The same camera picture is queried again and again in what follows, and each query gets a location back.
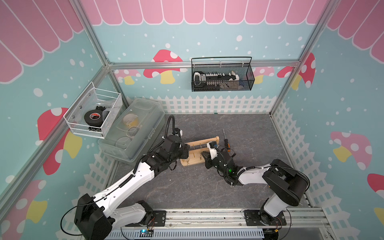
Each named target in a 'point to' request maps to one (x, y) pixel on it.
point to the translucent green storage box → (134, 130)
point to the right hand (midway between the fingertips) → (201, 153)
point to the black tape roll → (94, 117)
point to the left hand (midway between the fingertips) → (186, 149)
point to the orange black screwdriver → (226, 144)
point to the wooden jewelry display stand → (196, 148)
